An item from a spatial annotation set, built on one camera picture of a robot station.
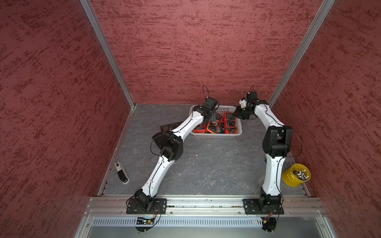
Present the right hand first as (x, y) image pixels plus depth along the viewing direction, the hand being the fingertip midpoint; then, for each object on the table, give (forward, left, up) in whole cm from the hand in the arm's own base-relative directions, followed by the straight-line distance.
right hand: (233, 116), depth 100 cm
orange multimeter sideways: (-8, +16, -2) cm, 18 cm away
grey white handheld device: (-36, +69, -4) cm, 78 cm away
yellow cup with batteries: (-41, -23, +1) cm, 48 cm away
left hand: (-1, +17, 0) cm, 17 cm away
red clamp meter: (-6, +3, -1) cm, 7 cm away
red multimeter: (-9, +23, -1) cm, 25 cm away
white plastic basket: (-6, +11, +14) cm, 19 cm away
